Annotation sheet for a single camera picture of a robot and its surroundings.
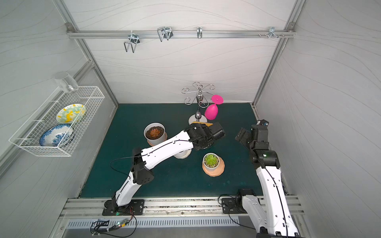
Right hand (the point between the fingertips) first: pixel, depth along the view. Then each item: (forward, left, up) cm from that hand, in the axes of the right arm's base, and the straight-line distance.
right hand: (250, 134), depth 74 cm
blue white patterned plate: (-11, +87, +11) cm, 88 cm away
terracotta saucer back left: (+3, +56, -22) cm, 60 cm away
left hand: (+3, +27, +1) cm, 28 cm away
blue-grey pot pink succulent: (-13, +22, +10) cm, 27 cm away
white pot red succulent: (+7, +54, -13) cm, 56 cm away
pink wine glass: (+21, +18, -6) cm, 29 cm away
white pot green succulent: (-10, +19, -13) cm, 25 cm away
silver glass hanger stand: (+24, +26, +3) cm, 36 cm away
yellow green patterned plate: (+1, +88, +12) cm, 89 cm away
